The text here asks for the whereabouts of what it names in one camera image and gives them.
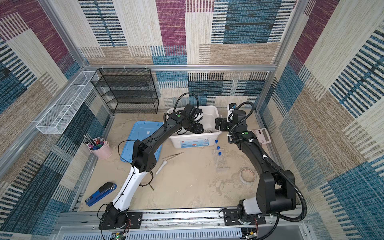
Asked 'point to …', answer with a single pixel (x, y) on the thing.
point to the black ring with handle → (148, 183)
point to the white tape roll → (247, 175)
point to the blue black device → (103, 191)
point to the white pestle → (164, 162)
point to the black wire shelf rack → (127, 90)
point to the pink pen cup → (100, 148)
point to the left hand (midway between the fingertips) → (201, 127)
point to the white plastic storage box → (209, 139)
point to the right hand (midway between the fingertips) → (223, 121)
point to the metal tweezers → (172, 155)
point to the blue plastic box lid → (140, 130)
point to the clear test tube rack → (222, 162)
